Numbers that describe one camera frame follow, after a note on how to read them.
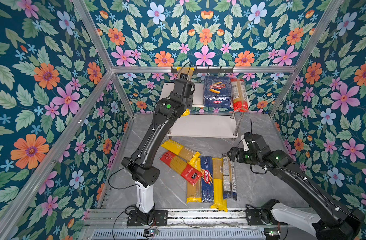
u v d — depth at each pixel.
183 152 0.93
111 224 0.73
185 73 0.60
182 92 0.51
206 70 0.91
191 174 0.84
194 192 0.80
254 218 0.73
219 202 0.77
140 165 0.45
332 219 0.39
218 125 1.04
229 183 0.82
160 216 0.74
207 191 0.78
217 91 0.75
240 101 0.73
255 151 0.55
